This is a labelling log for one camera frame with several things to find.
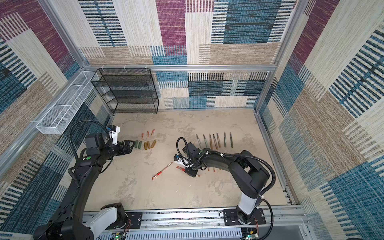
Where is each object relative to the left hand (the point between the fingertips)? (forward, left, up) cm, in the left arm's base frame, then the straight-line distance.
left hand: (128, 140), depth 80 cm
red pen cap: (+18, +1, -20) cm, 26 cm away
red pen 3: (-9, -46, -20) cm, 51 cm away
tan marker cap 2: (+10, -5, -20) cm, 23 cm away
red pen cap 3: (+21, -6, -20) cm, 30 cm away
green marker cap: (+11, +2, -21) cm, 24 cm away
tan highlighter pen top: (+11, -52, -19) cm, 56 cm away
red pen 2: (-8, -27, -19) cm, 34 cm away
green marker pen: (+12, -60, -19) cm, 64 cm away
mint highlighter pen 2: (+10, -43, -20) cm, 48 cm away
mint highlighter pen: (+11, -38, -19) cm, 44 cm away
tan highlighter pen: (+11, -46, -20) cm, 52 cm away
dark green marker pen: (+12, -56, -19) cm, 60 cm away
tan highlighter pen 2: (+11, -49, -19) cm, 54 cm away
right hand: (-9, -32, -19) cm, 39 cm away
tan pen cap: (+11, -8, -20) cm, 24 cm away
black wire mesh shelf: (+45, +12, -1) cm, 46 cm away
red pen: (-9, -15, -20) cm, 27 cm away
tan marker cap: (+8, -3, -19) cm, 21 cm away
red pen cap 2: (+18, -3, -20) cm, 27 cm away
